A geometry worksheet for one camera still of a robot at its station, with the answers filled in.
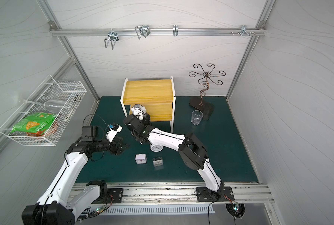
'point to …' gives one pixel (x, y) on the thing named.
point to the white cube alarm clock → (140, 158)
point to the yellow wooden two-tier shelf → (157, 96)
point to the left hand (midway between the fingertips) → (124, 142)
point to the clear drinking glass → (196, 116)
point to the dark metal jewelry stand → (206, 107)
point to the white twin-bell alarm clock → (139, 110)
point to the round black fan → (237, 210)
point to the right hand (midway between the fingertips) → (139, 113)
